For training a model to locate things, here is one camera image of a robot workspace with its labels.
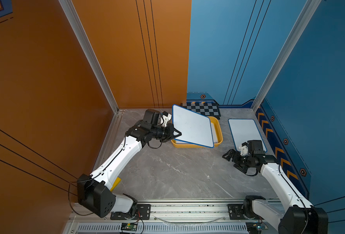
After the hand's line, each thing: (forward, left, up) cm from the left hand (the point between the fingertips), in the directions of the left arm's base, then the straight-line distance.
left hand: (182, 131), depth 73 cm
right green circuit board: (-37, -36, -28) cm, 58 cm away
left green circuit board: (-37, +25, -29) cm, 54 cm away
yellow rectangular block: (-18, +37, -27) cm, 49 cm away
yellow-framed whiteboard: (+16, -23, -25) cm, 38 cm away
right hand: (-6, -27, -18) cm, 33 cm away
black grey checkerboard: (+40, -21, -23) cm, 51 cm away
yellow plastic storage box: (+16, -25, -25) cm, 39 cm away
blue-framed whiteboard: (+21, -46, -27) cm, 57 cm away
